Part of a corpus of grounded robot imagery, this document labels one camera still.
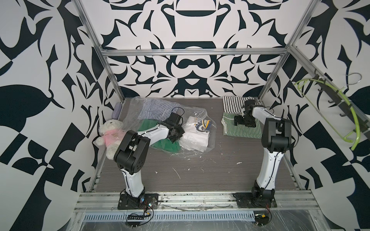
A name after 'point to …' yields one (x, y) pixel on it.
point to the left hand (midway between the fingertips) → (182, 130)
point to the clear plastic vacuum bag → (131, 109)
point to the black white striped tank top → (234, 104)
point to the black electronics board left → (134, 224)
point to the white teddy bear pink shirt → (111, 132)
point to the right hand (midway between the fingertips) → (242, 121)
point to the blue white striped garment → (154, 109)
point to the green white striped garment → (230, 129)
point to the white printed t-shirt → (196, 134)
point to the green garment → (164, 144)
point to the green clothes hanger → (298, 84)
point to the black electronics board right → (261, 219)
